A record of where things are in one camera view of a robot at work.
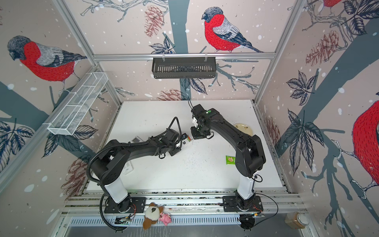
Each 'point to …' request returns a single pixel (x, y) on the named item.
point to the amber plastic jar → (296, 220)
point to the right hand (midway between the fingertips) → (194, 138)
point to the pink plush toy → (166, 218)
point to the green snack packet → (230, 160)
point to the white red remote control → (186, 138)
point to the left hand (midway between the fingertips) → (176, 145)
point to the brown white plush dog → (152, 215)
